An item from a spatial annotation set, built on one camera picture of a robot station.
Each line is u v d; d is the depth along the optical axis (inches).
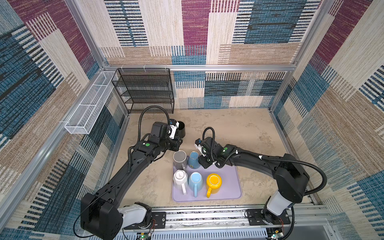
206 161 29.5
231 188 32.8
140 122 25.1
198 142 30.6
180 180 29.9
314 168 16.4
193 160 32.7
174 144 27.0
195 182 29.7
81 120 27.6
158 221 28.8
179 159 32.0
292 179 17.6
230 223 28.7
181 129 39.3
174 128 27.5
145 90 43.6
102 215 15.1
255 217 28.7
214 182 30.0
